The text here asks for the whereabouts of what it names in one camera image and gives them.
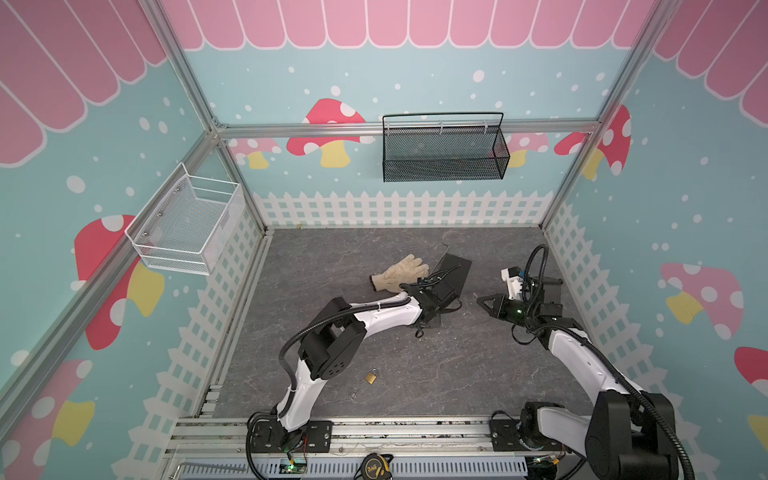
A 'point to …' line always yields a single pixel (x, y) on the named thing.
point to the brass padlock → (371, 376)
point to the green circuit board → (292, 466)
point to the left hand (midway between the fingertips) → (425, 323)
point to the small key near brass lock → (353, 396)
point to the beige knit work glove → (408, 271)
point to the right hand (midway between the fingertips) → (478, 299)
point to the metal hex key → (442, 256)
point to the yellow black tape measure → (377, 467)
